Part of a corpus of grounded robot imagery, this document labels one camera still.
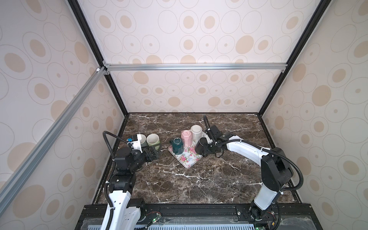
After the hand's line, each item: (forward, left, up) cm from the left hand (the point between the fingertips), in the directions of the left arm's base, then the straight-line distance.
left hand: (159, 144), depth 71 cm
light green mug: (+15, +9, -19) cm, 26 cm away
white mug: (+20, -20, -18) cm, 34 cm away
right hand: (+7, -25, -19) cm, 32 cm away
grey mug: (+13, +15, -16) cm, 25 cm away
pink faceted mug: (+14, -14, -16) cm, 25 cm away
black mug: (+9, -22, -20) cm, 31 cm away
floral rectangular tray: (+6, -15, -25) cm, 30 cm away
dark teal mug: (+9, -8, -17) cm, 20 cm away
